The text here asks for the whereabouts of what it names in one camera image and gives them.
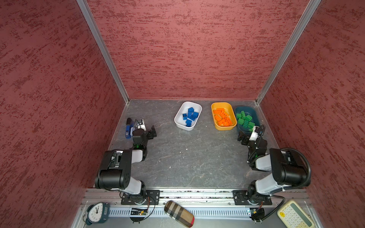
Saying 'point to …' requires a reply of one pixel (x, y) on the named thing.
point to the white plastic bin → (178, 119)
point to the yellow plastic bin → (228, 109)
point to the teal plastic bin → (251, 110)
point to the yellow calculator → (292, 215)
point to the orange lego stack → (228, 122)
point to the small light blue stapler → (132, 129)
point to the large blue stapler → (129, 124)
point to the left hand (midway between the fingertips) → (147, 129)
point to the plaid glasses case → (176, 212)
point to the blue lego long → (191, 109)
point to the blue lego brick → (185, 117)
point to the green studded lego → (241, 121)
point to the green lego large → (246, 122)
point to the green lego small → (243, 115)
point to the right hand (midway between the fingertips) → (245, 132)
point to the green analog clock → (97, 213)
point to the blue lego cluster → (188, 122)
